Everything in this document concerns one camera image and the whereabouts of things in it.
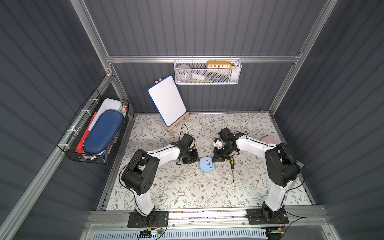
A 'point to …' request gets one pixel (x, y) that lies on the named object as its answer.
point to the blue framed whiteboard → (166, 97)
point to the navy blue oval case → (104, 131)
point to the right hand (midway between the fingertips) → (215, 159)
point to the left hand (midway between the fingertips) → (200, 160)
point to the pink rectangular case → (269, 139)
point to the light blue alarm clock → (206, 164)
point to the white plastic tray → (107, 104)
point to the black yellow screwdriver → (232, 166)
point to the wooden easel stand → (169, 128)
